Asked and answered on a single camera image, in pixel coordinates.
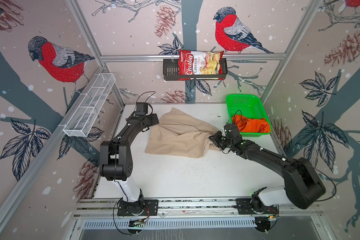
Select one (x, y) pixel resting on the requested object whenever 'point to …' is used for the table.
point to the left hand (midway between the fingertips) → (154, 119)
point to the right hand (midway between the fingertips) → (206, 139)
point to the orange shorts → (248, 125)
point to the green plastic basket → (248, 112)
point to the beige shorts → (180, 135)
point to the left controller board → (138, 223)
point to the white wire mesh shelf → (87, 105)
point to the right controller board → (263, 223)
